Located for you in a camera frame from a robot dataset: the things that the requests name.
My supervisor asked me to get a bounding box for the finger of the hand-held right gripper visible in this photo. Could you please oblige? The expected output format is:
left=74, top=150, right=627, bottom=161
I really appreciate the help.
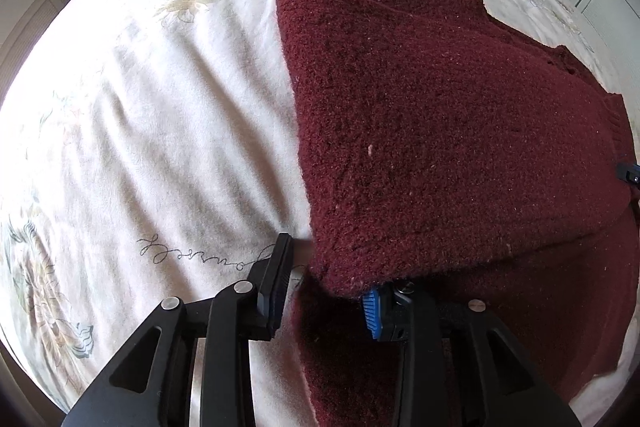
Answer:
left=616, top=162, right=640, bottom=208

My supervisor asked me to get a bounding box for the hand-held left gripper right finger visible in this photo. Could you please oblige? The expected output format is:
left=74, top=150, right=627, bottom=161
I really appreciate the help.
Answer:
left=361, top=282, right=581, bottom=427

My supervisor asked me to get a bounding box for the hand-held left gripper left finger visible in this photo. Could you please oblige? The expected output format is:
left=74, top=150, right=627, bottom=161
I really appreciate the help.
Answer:
left=60, top=233, right=296, bottom=427

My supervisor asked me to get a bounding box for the dark red knit sweater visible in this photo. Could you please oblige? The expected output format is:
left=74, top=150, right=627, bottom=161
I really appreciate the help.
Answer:
left=276, top=0, right=640, bottom=427

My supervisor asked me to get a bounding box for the floral white bedspread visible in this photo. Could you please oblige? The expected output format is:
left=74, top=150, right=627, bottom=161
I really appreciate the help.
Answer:
left=0, top=0, right=617, bottom=427

